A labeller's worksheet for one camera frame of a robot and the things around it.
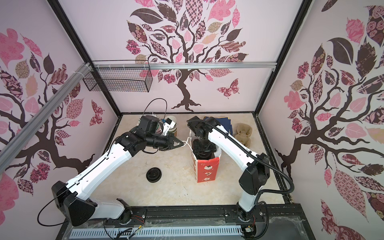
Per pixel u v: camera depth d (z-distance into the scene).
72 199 0.38
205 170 0.72
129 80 0.81
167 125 0.66
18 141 0.52
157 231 0.70
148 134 0.55
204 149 0.67
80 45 0.80
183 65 0.92
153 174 0.85
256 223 0.72
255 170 0.43
